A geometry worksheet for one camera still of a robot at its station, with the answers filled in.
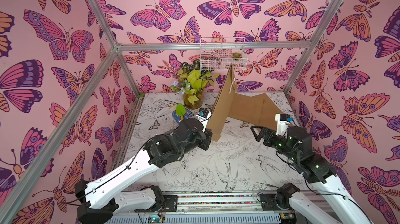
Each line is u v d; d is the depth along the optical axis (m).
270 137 0.59
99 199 0.38
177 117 1.07
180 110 1.09
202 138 0.45
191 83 1.02
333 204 0.44
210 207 0.73
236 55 0.92
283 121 0.60
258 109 1.10
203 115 0.54
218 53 0.95
